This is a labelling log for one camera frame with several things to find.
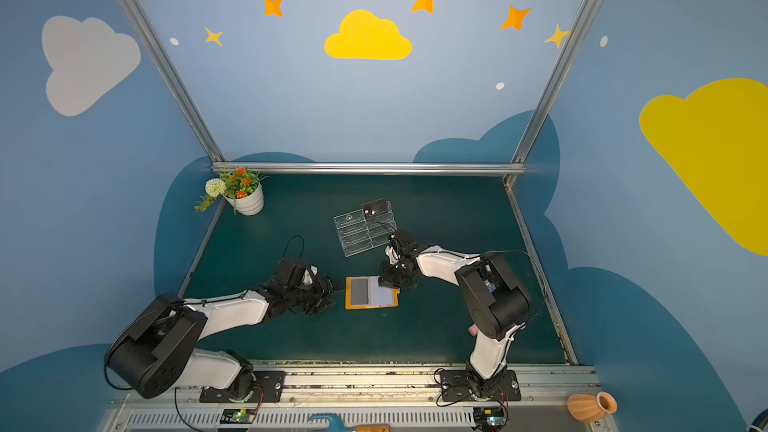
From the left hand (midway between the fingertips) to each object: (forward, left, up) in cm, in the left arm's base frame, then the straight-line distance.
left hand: (346, 295), depth 86 cm
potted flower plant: (+34, +38, +9) cm, 52 cm away
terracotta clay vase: (-27, -57, +6) cm, 63 cm away
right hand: (+6, -10, -2) cm, 12 cm away
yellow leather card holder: (+2, -10, -5) cm, 11 cm away
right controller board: (-28, -38, -5) cm, 47 cm away
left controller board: (-29, +24, -4) cm, 37 cm away
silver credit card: (+2, -4, -4) cm, 6 cm away
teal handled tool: (-31, 0, -3) cm, 31 cm away
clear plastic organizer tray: (+23, -3, 0) cm, 24 cm away
